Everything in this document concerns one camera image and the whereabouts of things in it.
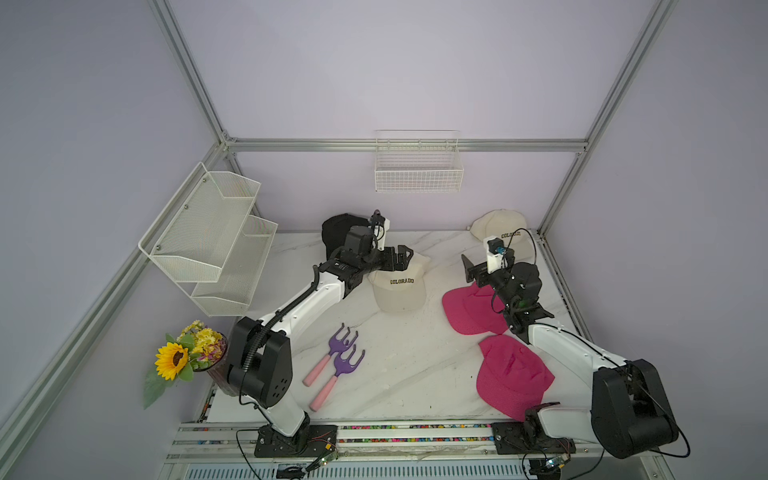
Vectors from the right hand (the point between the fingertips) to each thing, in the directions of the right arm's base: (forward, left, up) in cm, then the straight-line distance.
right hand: (479, 253), depth 84 cm
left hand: (+1, +23, 0) cm, 23 cm away
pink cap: (-7, -2, -20) cm, 22 cm away
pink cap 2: (-28, -7, -20) cm, 35 cm away
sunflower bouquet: (-28, +68, +3) cm, 74 cm away
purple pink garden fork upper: (-18, +43, -21) cm, 51 cm away
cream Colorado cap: (+1, +22, -20) cm, 30 cm away
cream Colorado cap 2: (+26, -21, -15) cm, 37 cm away
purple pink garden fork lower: (-24, +41, -22) cm, 52 cm away
